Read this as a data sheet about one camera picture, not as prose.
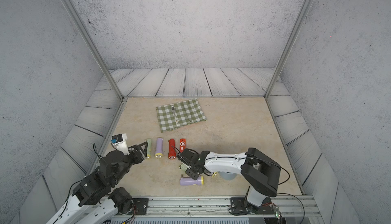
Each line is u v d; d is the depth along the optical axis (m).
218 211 0.73
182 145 0.91
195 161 0.64
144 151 0.65
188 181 0.79
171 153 0.88
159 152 0.88
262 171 0.44
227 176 0.79
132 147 0.71
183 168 0.83
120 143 0.61
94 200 0.48
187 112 1.11
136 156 0.61
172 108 1.11
